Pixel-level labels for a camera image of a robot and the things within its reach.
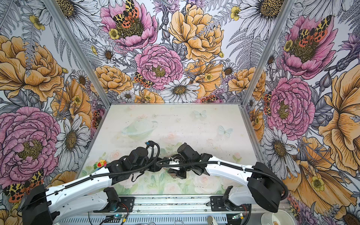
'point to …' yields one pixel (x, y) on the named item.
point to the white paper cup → (281, 217)
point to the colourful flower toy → (101, 163)
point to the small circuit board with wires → (113, 218)
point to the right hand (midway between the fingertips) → (172, 173)
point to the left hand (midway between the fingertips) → (161, 165)
